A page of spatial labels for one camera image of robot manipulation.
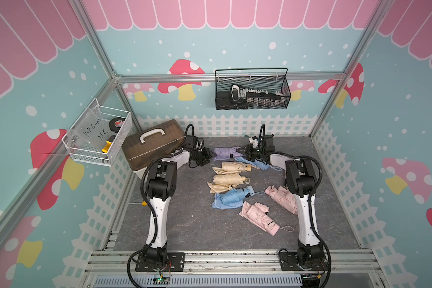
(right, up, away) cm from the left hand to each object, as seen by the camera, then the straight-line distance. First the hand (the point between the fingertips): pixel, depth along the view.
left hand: (213, 158), depth 105 cm
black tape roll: (-43, +17, -25) cm, 52 cm away
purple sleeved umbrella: (+5, +3, +1) cm, 6 cm away
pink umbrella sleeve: (+35, -19, -18) cm, 44 cm away
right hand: (+14, +4, 0) cm, 15 cm away
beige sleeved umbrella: (+10, -5, -5) cm, 12 cm away
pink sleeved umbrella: (+21, -25, -22) cm, 40 cm away
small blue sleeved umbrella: (+25, -2, -10) cm, 27 cm away
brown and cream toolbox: (-33, +6, -18) cm, 38 cm away
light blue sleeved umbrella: (+11, -19, -16) cm, 27 cm away
